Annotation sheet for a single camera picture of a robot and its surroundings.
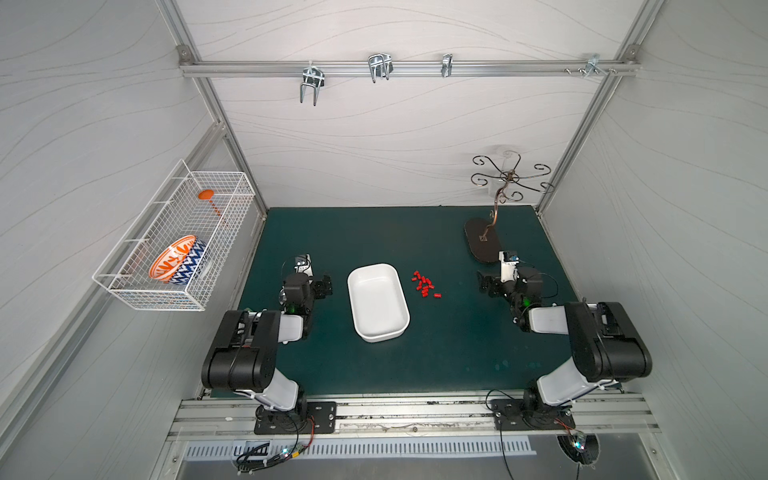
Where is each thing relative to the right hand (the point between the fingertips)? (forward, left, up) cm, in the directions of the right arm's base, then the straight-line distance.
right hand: (496, 268), depth 96 cm
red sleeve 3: (-3, +22, -5) cm, 22 cm away
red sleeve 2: (-2, +23, -5) cm, 24 cm away
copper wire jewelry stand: (+16, +1, -4) cm, 17 cm away
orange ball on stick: (+2, +84, +28) cm, 88 cm away
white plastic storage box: (-11, +38, -4) cm, 40 cm away
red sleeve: (0, +26, -5) cm, 26 cm away
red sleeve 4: (-5, +24, -6) cm, 26 cm away
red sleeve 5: (-6, +23, -5) cm, 24 cm away
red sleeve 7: (-8, +19, -5) cm, 21 cm away
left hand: (-5, +59, +2) cm, 60 cm away
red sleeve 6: (-7, +23, -5) cm, 25 cm away
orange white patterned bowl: (-20, +82, +29) cm, 89 cm away
